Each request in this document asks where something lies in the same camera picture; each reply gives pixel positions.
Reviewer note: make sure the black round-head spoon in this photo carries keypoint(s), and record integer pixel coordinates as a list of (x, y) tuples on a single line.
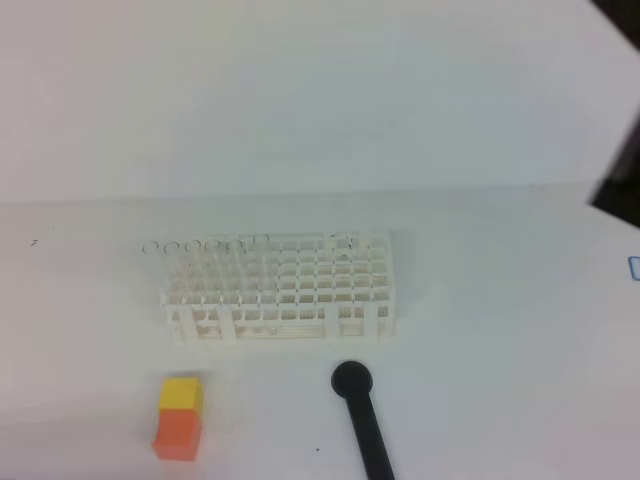
[(352, 381)]

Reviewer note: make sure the blue rectangle marking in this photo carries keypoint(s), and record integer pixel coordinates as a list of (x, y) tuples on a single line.
[(634, 266)]

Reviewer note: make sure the clear test tube in rack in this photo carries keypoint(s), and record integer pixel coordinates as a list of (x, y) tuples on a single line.
[(192, 265), (171, 261), (152, 259), (214, 269)]

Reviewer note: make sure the clear glass test tube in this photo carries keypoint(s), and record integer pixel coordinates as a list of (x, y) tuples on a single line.
[(261, 244)]

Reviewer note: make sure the orange foam block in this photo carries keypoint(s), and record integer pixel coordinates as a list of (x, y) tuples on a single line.
[(178, 435)]

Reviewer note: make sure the yellow foam block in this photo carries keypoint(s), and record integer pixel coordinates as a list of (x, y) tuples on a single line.
[(181, 393)]

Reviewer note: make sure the white test tube rack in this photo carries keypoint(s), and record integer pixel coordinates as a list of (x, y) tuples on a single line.
[(323, 287)]

